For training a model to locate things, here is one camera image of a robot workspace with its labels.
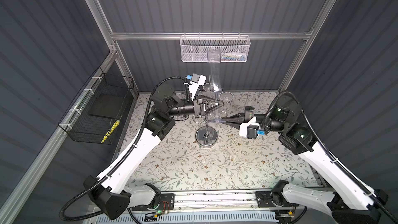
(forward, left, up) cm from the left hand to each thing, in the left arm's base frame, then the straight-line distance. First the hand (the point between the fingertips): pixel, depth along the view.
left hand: (224, 104), depth 52 cm
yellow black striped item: (+5, +48, -20) cm, 52 cm away
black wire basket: (+13, +58, -20) cm, 62 cm away
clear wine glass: (+17, -5, -14) cm, 22 cm away
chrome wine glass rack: (+13, +4, -44) cm, 46 cm away
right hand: (-3, 0, -3) cm, 4 cm away
